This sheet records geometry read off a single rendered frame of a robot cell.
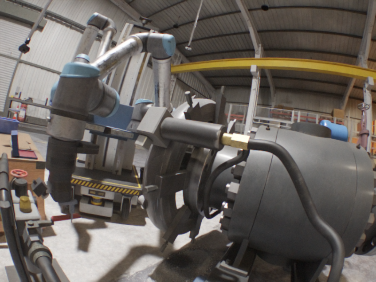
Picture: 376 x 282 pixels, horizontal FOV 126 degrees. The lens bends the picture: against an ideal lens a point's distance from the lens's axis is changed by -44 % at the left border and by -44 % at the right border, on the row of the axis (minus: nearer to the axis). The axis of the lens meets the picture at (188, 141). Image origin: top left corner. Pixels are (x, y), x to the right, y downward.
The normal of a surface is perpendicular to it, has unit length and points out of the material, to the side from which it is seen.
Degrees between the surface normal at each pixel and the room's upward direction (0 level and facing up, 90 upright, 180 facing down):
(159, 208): 108
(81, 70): 87
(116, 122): 90
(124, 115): 90
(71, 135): 90
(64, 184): 70
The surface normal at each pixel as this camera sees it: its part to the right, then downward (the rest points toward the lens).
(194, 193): -0.53, 0.18
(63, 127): 0.56, 0.11
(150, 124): -0.37, -0.48
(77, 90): 0.73, 0.15
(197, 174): -0.48, -0.18
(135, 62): 0.37, 0.07
